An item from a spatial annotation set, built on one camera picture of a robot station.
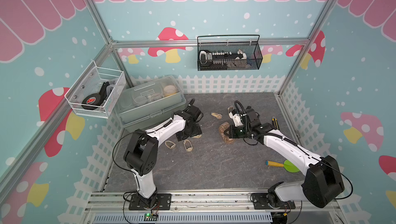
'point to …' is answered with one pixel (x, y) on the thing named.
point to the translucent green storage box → (139, 106)
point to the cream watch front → (188, 149)
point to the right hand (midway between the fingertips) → (224, 132)
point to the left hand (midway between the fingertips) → (191, 137)
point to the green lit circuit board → (149, 217)
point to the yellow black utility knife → (275, 123)
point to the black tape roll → (93, 99)
